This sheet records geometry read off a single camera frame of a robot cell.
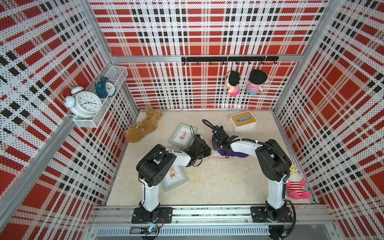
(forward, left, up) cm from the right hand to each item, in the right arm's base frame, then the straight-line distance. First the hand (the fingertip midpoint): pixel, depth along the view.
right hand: (219, 142), depth 99 cm
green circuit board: (-48, +36, 0) cm, 60 cm away
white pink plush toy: (-29, -38, +3) cm, 48 cm away
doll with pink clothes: (+32, -9, +27) cm, 43 cm away
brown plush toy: (+5, +55, +7) cm, 56 cm away
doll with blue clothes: (+28, -24, +31) cm, 48 cm away
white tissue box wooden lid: (+18, -19, 0) cm, 26 cm away
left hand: (-5, +4, -1) cm, 7 cm away
